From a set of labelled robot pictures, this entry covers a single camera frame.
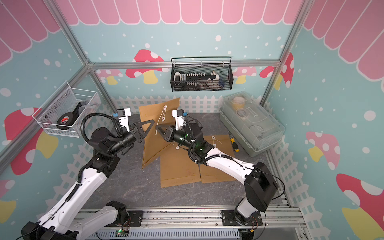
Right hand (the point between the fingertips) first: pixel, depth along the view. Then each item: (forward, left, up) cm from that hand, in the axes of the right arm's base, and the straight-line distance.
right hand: (155, 128), depth 66 cm
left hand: (-1, -1, +3) cm, 3 cm away
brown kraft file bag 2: (-7, -25, -34) cm, 43 cm away
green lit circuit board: (-35, +20, -38) cm, 55 cm away
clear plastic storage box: (+13, -51, -17) cm, 56 cm away
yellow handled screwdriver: (+14, -44, -35) cm, 58 cm away
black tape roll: (+6, +43, +1) cm, 44 cm away
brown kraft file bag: (-2, -5, -37) cm, 37 cm away
